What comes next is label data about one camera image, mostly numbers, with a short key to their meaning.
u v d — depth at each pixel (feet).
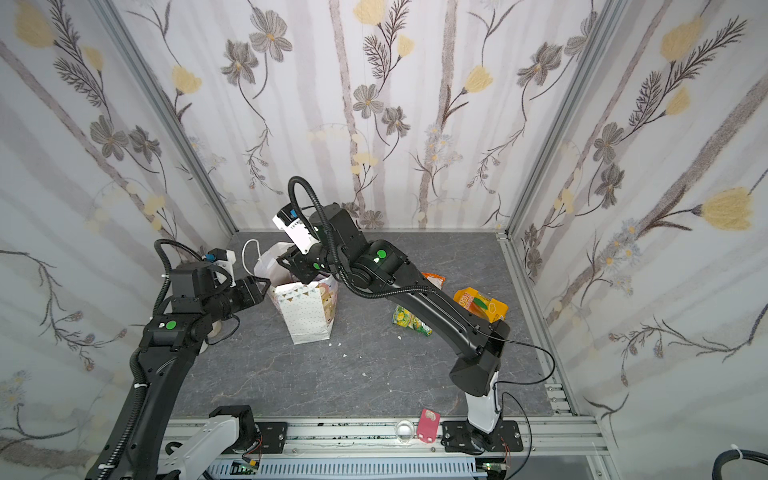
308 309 2.64
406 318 3.05
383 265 1.52
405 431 2.47
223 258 2.11
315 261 1.76
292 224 1.72
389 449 2.40
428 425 2.51
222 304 1.92
